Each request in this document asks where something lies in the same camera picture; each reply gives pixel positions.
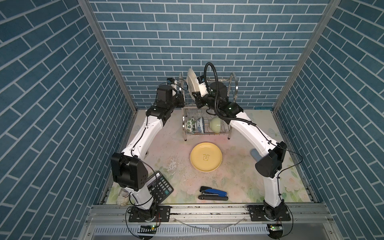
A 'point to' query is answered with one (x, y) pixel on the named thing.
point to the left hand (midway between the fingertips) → (182, 94)
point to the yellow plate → (206, 157)
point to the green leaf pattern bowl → (190, 125)
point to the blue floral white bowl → (200, 125)
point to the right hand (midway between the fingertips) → (191, 90)
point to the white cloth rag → (122, 199)
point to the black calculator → (159, 187)
